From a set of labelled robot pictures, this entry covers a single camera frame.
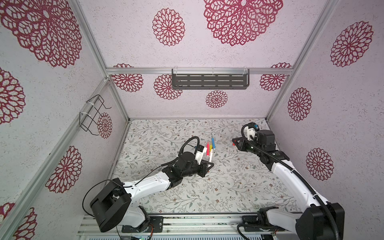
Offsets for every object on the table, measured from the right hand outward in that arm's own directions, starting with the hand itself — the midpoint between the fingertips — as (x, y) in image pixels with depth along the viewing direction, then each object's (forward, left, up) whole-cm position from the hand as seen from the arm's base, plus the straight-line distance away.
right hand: (234, 137), depth 80 cm
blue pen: (+13, +9, -23) cm, 28 cm away
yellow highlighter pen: (+9, +11, -22) cm, 26 cm away
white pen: (-11, +13, -1) cm, 17 cm away
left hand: (-13, +12, -8) cm, 20 cm away
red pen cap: (-3, 0, -2) cm, 3 cm away
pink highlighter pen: (+8, +13, -23) cm, 27 cm away
